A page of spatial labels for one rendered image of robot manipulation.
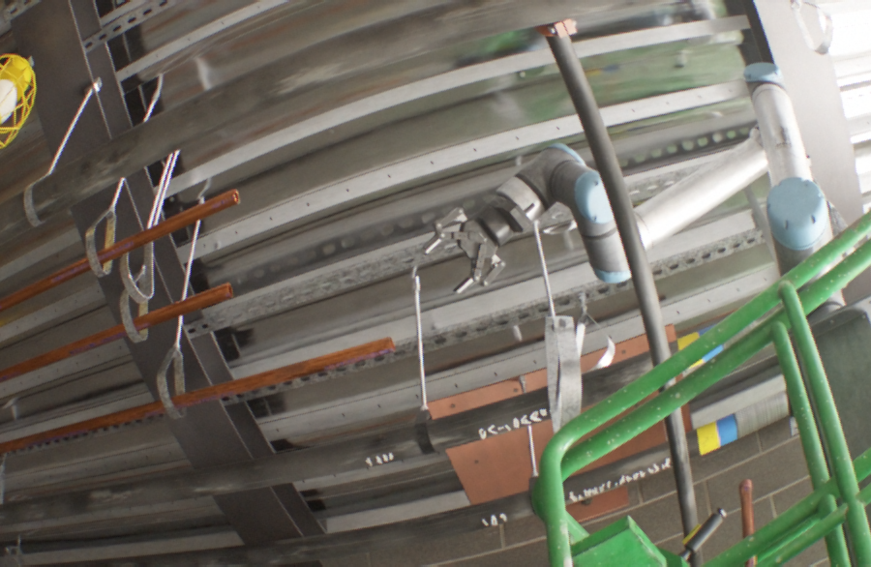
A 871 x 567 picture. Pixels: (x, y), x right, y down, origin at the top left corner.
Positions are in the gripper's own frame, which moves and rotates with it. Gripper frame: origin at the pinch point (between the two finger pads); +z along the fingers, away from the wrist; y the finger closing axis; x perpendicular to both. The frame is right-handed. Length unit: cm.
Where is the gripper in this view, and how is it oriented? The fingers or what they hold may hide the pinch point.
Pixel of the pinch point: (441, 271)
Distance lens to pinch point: 263.4
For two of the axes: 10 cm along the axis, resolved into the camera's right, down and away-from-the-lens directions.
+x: 3.0, 0.7, -9.5
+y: -6.1, -7.5, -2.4
